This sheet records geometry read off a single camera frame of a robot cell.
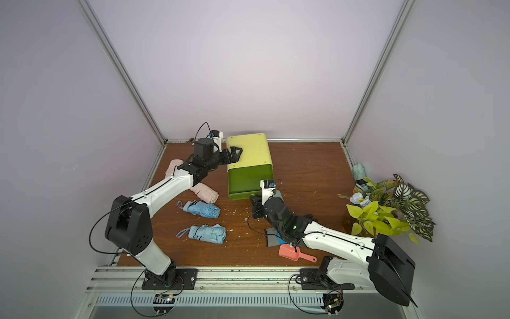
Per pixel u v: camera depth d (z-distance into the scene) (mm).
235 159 781
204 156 674
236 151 791
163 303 715
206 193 932
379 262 399
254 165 810
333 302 695
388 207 667
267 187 669
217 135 778
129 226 455
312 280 726
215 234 796
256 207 669
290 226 584
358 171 1032
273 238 848
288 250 775
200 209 872
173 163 1056
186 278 729
